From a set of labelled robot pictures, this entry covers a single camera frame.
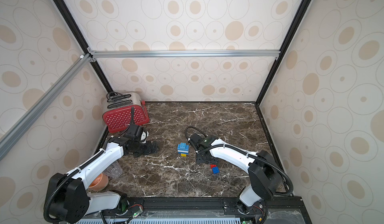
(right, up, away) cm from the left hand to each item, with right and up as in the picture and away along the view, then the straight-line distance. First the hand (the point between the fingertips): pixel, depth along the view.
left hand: (157, 149), depth 83 cm
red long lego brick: (+31, -10, +2) cm, 33 cm away
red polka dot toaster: (-22, +22, +9) cm, 33 cm away
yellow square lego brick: (+14, -5, +7) cm, 17 cm away
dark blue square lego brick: (+33, -11, -2) cm, 34 cm away
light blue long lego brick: (+15, +1, 0) cm, 15 cm away
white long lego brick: (+14, -2, +2) cm, 15 cm away
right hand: (+29, -6, +1) cm, 30 cm away
